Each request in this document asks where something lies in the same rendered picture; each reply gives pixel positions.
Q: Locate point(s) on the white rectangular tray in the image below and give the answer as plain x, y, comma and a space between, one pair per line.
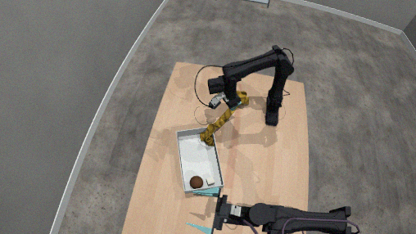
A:
198, 159

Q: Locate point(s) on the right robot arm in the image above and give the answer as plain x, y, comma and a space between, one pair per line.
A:
272, 58

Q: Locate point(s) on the yellow striped necktie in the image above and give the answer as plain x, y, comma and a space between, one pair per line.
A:
207, 135

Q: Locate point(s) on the brown ball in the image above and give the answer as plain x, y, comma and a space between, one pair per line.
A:
196, 182

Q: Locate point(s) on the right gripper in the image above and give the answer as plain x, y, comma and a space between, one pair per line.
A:
231, 99

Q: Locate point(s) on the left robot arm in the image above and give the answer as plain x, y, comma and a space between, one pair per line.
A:
272, 217

